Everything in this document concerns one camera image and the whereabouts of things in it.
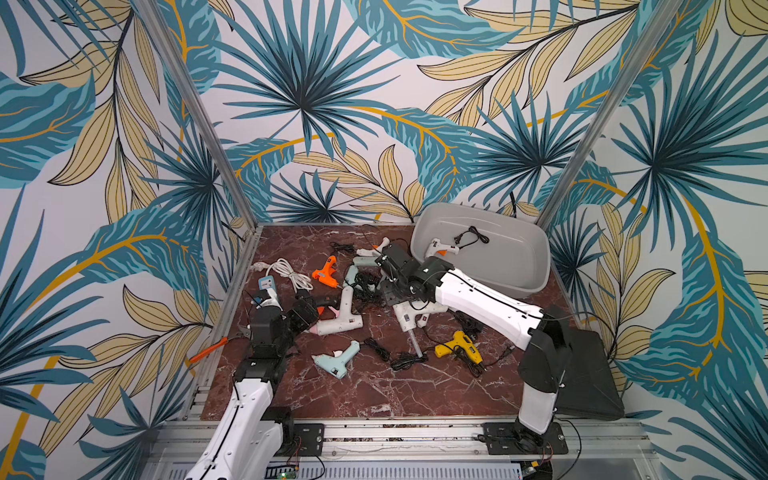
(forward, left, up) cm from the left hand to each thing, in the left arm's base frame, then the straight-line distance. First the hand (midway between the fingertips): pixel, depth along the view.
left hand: (304, 308), depth 82 cm
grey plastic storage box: (+34, -67, -12) cm, 76 cm away
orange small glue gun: (+19, -1, -11) cm, 22 cm away
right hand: (+5, -24, +3) cm, 25 cm away
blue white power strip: (+14, +17, -10) cm, 24 cm away
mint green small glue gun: (-11, -9, -11) cm, 18 cm away
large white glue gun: (-4, -29, +3) cm, 29 cm away
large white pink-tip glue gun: (+1, -10, -9) cm, 13 cm away
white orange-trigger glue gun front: (+32, -41, -10) cm, 53 cm away
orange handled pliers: (-9, +29, -12) cm, 33 cm away
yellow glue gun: (-4, -45, -10) cm, 46 cm away
